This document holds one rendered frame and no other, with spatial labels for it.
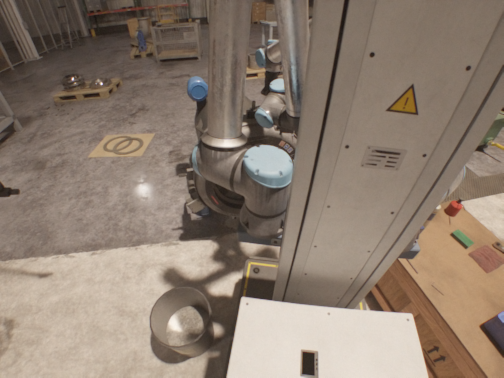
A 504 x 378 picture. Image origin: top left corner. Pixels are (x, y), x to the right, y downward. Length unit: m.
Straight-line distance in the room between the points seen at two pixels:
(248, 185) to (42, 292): 1.93
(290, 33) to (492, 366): 1.54
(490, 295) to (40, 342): 2.70
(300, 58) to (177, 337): 1.47
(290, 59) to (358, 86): 0.36
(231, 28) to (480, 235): 1.88
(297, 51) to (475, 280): 1.50
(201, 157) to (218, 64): 0.30
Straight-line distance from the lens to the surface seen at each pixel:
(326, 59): 0.41
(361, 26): 0.41
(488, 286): 1.77
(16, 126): 5.22
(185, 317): 1.59
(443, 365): 1.70
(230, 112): 0.71
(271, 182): 0.66
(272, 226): 0.79
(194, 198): 1.61
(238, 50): 0.69
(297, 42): 0.73
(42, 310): 2.23
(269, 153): 0.72
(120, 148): 3.45
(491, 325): 1.57
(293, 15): 0.70
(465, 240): 1.87
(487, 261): 1.87
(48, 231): 2.73
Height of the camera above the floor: 1.60
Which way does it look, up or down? 43 degrees down
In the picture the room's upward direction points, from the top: straight up
